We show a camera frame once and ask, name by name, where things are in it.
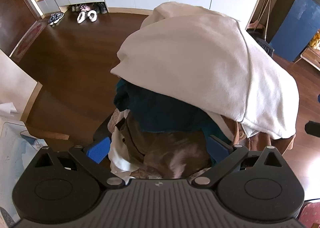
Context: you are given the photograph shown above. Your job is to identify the brown garment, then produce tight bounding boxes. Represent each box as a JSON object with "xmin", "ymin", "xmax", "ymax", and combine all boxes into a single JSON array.
[{"xmin": 120, "ymin": 111, "xmax": 213, "ymax": 180}]

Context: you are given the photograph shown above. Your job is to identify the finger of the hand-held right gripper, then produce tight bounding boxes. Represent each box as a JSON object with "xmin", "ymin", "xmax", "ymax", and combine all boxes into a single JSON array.
[{"xmin": 305, "ymin": 120, "xmax": 320, "ymax": 136}]

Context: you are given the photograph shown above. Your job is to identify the small wooden table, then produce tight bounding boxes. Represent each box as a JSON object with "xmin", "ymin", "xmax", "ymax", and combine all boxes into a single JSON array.
[{"xmin": 294, "ymin": 45, "xmax": 320, "ymax": 71}]

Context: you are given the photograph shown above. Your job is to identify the dark teal garment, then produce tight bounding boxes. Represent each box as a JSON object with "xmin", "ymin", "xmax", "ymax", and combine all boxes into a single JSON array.
[{"xmin": 114, "ymin": 79, "xmax": 232, "ymax": 143}]

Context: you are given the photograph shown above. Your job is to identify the white paper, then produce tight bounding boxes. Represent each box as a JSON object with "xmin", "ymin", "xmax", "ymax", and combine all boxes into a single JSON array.
[{"xmin": 0, "ymin": 102, "xmax": 18, "ymax": 115}]

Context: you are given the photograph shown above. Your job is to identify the white cloth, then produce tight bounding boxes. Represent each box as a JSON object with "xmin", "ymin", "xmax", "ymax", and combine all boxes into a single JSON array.
[{"xmin": 109, "ymin": 110, "xmax": 137, "ymax": 181}]

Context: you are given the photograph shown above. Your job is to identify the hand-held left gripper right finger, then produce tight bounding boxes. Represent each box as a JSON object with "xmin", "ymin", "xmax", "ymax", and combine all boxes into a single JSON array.
[{"xmin": 192, "ymin": 134, "xmax": 284, "ymax": 190}]

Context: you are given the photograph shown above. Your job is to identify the black chair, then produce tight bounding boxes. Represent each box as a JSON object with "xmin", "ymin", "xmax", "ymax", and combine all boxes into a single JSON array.
[{"xmin": 93, "ymin": 114, "xmax": 116, "ymax": 144}]

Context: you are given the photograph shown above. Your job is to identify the blue board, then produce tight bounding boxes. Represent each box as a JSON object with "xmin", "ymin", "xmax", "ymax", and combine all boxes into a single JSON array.
[{"xmin": 269, "ymin": 0, "xmax": 320, "ymax": 63}]

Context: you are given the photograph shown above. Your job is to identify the white sweatshirt with brown collar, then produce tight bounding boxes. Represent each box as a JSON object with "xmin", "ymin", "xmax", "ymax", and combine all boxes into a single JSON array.
[{"xmin": 110, "ymin": 2, "xmax": 300, "ymax": 140}]

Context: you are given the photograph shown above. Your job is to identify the white side counter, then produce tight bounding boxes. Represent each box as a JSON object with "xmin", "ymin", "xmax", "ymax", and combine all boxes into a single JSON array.
[{"xmin": 0, "ymin": 50, "xmax": 43, "ymax": 121}]

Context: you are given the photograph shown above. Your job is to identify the red doormat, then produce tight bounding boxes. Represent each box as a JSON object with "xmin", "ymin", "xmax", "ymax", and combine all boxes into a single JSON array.
[{"xmin": 9, "ymin": 19, "xmax": 49, "ymax": 62}]

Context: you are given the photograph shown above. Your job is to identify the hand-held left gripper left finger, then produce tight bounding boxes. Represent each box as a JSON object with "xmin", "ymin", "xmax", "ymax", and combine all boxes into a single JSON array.
[{"xmin": 34, "ymin": 136, "xmax": 125, "ymax": 190}]

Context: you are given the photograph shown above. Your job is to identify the red patterned rug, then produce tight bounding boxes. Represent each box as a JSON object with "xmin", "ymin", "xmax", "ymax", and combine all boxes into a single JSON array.
[{"xmin": 298, "ymin": 201, "xmax": 320, "ymax": 228}]

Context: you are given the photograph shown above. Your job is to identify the black shoes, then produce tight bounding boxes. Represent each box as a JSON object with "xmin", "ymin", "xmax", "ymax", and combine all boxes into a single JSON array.
[{"xmin": 91, "ymin": 2, "xmax": 108, "ymax": 14}]

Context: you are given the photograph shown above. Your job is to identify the wooden strip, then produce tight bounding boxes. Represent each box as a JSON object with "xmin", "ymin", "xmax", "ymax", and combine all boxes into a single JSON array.
[{"xmin": 26, "ymin": 125, "xmax": 70, "ymax": 140}]

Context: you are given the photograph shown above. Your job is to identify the broom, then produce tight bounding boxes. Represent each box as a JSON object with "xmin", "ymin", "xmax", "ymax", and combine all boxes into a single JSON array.
[{"xmin": 249, "ymin": 0, "xmax": 278, "ymax": 36}]

